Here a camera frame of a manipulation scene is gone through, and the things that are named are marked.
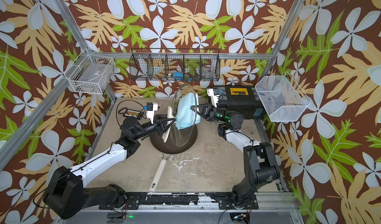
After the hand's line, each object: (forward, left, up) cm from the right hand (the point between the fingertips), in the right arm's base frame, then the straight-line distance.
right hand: (192, 113), depth 65 cm
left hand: (+1, +9, -4) cm, 10 cm away
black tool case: (+26, -35, -18) cm, 47 cm away
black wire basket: (+48, -6, -6) cm, 48 cm away
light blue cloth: (-1, +2, -1) cm, 3 cm away
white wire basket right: (+16, -52, -9) cm, 55 cm away
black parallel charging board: (+27, +44, -34) cm, 62 cm away
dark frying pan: (-3, +7, -20) cm, 21 cm away
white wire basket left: (+30, +59, 0) cm, 66 cm away
